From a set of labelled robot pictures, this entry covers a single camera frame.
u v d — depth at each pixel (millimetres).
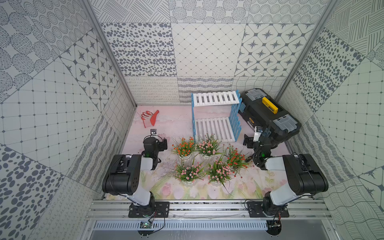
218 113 1155
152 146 736
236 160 761
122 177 451
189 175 715
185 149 805
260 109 964
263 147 718
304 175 466
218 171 716
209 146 806
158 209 734
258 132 819
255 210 732
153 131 824
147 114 1145
